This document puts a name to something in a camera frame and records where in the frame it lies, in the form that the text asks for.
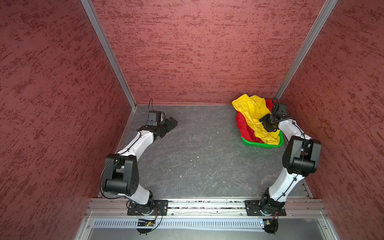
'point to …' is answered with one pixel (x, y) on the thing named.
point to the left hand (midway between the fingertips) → (173, 127)
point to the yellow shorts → (254, 108)
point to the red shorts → (246, 132)
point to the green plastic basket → (255, 143)
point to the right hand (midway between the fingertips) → (259, 123)
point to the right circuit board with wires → (271, 226)
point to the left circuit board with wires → (143, 222)
